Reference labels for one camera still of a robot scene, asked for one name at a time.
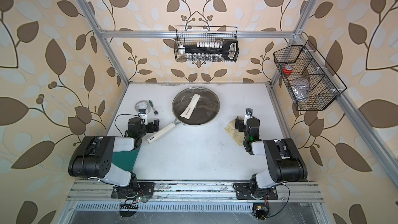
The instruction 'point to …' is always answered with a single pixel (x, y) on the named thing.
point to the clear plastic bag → (300, 92)
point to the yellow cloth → (237, 136)
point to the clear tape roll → (142, 104)
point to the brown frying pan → (193, 120)
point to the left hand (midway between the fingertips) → (148, 118)
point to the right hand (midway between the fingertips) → (246, 117)
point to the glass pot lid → (196, 106)
